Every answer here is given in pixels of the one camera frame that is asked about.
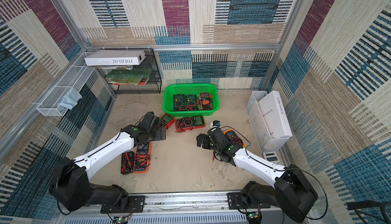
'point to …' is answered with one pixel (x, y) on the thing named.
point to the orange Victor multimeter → (142, 158)
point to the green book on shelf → (132, 76)
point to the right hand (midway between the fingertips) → (203, 137)
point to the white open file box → (259, 126)
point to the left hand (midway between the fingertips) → (157, 132)
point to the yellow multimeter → (235, 140)
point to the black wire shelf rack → (144, 78)
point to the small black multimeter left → (127, 162)
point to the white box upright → (274, 116)
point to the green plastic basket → (194, 89)
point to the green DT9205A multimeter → (178, 102)
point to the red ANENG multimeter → (189, 122)
